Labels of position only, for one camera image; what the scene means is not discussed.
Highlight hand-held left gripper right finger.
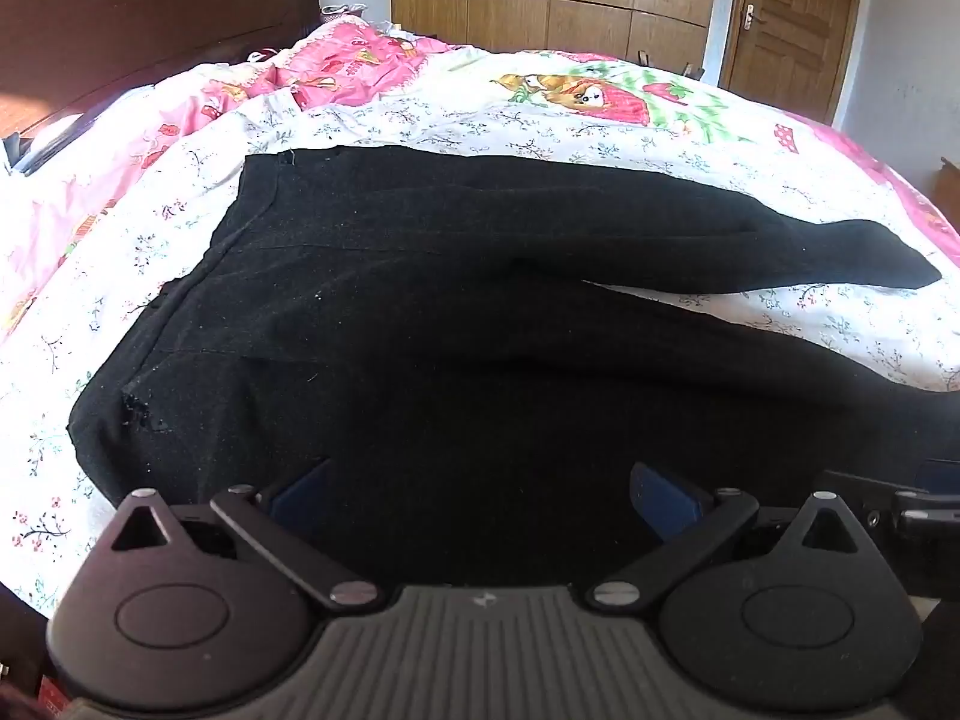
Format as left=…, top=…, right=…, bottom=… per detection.
left=587, top=462, right=878, bottom=610

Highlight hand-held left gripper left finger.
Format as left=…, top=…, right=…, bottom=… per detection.
left=94, top=457, right=385, bottom=612

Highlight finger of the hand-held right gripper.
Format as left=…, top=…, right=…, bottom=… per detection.
left=816, top=469, right=905, bottom=537

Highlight black pants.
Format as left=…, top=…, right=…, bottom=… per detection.
left=66, top=144, right=960, bottom=605

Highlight floral printed bedsheet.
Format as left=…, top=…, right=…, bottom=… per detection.
left=0, top=15, right=960, bottom=616

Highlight wooden door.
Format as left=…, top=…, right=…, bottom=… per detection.
left=720, top=0, right=865, bottom=125

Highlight dark wooden headboard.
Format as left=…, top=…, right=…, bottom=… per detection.
left=0, top=0, right=320, bottom=142

